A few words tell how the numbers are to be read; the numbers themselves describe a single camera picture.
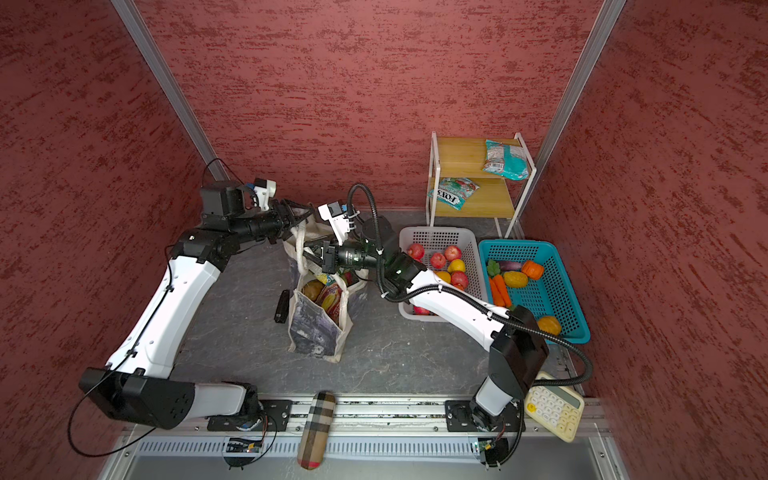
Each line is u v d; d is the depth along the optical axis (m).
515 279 0.96
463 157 0.94
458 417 0.74
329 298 0.83
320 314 0.66
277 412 0.75
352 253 0.59
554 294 0.92
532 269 0.97
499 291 0.95
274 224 0.62
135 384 0.38
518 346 0.42
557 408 0.74
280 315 0.90
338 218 0.59
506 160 0.85
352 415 0.76
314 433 0.69
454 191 1.02
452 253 1.03
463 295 0.49
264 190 0.65
